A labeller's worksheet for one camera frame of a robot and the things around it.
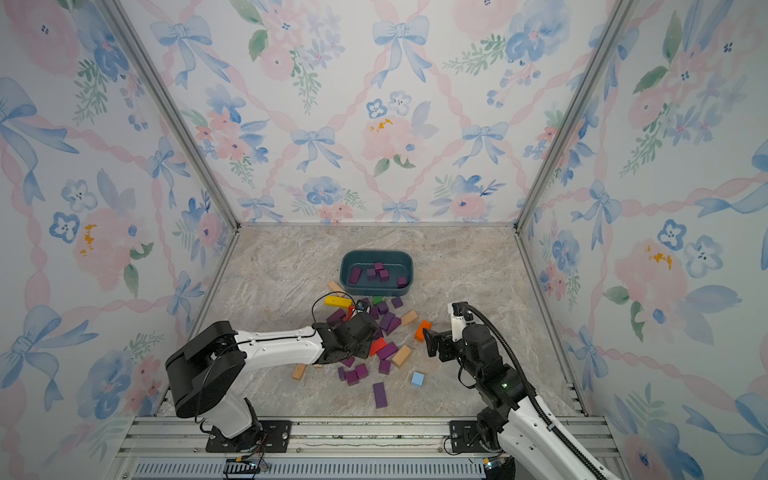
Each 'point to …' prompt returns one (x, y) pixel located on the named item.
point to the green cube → (377, 299)
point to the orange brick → (419, 333)
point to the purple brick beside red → (388, 350)
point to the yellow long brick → (338, 302)
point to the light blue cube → (417, 379)
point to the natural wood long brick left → (299, 371)
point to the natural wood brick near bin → (336, 288)
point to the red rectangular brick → (377, 345)
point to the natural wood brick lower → (401, 356)
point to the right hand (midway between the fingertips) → (438, 312)
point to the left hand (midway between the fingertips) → (368, 338)
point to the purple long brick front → (381, 400)
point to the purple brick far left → (355, 275)
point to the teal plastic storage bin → (399, 263)
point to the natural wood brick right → (409, 318)
